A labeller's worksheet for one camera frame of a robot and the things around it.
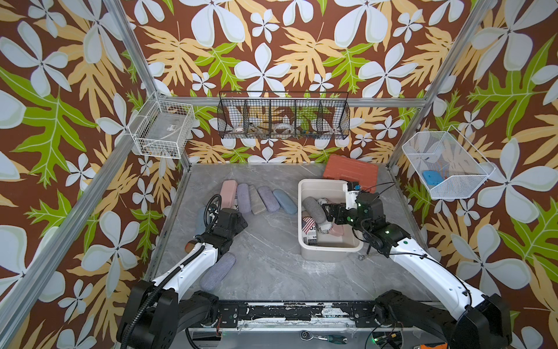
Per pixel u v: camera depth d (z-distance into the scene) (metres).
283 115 0.97
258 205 1.01
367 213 0.59
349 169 1.13
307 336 0.71
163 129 0.85
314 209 0.91
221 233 0.66
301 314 0.75
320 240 0.90
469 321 0.38
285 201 1.02
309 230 0.88
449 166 0.82
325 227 0.88
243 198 1.00
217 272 0.81
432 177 0.80
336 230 0.89
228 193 1.01
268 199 1.02
